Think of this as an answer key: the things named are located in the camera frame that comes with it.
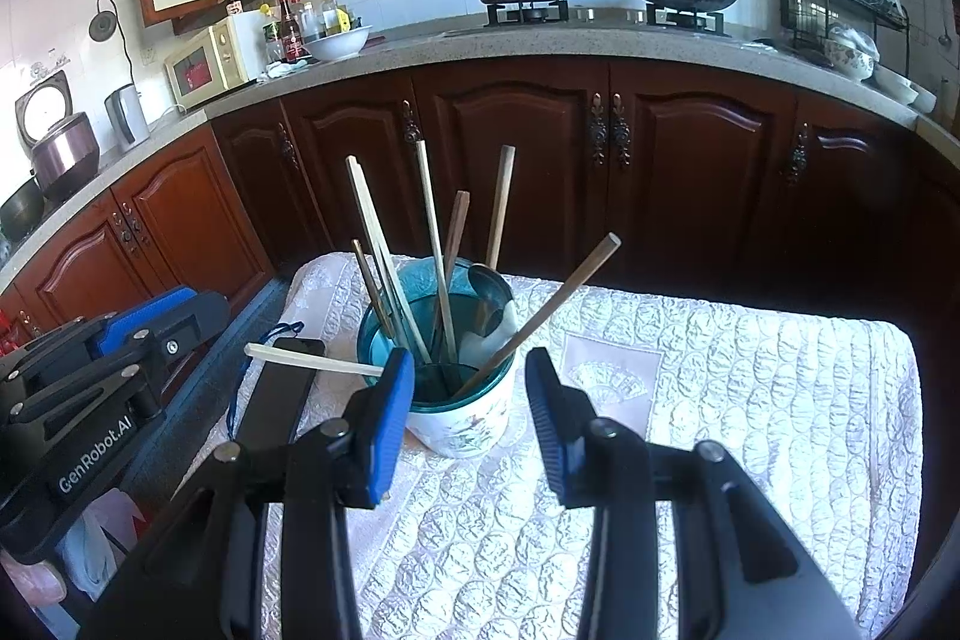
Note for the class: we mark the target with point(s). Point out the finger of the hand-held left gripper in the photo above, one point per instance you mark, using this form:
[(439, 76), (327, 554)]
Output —
[(150, 317), (90, 400)]

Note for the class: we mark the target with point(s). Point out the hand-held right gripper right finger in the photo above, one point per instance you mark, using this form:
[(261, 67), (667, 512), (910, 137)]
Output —
[(547, 430)]

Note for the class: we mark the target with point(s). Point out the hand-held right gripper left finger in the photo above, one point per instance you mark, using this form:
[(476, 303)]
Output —
[(390, 430)]

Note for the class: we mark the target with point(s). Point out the white floral utensil holder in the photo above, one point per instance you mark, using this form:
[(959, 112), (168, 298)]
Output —
[(465, 415)]

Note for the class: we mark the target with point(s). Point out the light wooden chopstick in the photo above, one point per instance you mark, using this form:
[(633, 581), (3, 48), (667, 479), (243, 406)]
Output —
[(315, 360), (375, 235), (429, 212)]

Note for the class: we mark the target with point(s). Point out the white spoon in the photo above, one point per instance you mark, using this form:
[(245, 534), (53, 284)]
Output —
[(480, 344)]

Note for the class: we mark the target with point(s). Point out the metal spoon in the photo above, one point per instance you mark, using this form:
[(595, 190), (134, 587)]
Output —
[(487, 291)]

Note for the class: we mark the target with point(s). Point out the thin dark chopstick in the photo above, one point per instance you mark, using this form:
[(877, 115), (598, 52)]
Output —
[(367, 280)]

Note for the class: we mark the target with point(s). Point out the red and white bag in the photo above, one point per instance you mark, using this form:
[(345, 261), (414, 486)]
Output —
[(97, 550)]

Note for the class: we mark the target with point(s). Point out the black flat case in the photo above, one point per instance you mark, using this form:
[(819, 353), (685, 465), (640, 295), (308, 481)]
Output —
[(277, 400)]

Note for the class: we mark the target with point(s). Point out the black pot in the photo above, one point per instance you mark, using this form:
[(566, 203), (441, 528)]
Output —
[(22, 212)]

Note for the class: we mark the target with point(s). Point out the white quilted tablecloth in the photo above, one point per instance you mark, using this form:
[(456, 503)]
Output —
[(712, 385)]

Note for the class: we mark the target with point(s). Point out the open rice cooker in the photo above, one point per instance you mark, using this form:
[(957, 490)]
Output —
[(64, 153)]

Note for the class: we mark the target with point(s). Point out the silver electric kettle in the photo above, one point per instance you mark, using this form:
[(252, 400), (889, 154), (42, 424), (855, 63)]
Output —
[(127, 119)]

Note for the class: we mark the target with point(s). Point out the cream microwave oven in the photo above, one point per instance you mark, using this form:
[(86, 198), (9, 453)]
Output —
[(202, 70)]

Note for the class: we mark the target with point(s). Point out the white rag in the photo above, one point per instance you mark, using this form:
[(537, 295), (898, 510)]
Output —
[(283, 70)]

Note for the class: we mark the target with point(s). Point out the brown wooden base cabinets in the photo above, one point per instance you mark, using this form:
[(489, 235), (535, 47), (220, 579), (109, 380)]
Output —
[(510, 145)]

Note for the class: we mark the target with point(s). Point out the green sauce bottle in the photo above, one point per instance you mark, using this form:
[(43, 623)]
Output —
[(274, 44)]

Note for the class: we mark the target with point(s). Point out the brown sauce bottle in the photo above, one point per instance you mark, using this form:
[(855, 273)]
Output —
[(294, 40)]

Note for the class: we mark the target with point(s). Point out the white mixing bowl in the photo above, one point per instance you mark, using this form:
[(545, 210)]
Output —
[(337, 44)]

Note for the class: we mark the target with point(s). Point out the clear bottle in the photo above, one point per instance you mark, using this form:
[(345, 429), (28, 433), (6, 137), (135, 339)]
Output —
[(310, 21)]

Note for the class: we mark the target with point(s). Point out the yellow oil bottle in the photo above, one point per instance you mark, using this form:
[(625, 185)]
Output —
[(330, 18)]

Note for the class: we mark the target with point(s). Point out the grey stone countertop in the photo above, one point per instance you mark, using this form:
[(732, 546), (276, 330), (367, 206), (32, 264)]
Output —
[(525, 44)]

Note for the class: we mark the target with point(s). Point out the gas stove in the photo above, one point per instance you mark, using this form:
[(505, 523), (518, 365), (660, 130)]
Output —
[(600, 16)]

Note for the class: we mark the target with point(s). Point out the floral ceramic bowl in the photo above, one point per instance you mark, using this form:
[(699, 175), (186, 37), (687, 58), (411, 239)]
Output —
[(851, 57)]

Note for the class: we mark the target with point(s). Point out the white dish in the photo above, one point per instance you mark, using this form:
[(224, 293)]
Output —
[(894, 84), (924, 99)]

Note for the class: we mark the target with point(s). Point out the hanging metal ladle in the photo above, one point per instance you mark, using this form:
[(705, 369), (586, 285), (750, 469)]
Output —
[(946, 39)]

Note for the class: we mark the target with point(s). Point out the black round wall disc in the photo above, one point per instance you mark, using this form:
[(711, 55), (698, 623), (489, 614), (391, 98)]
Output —
[(103, 25)]

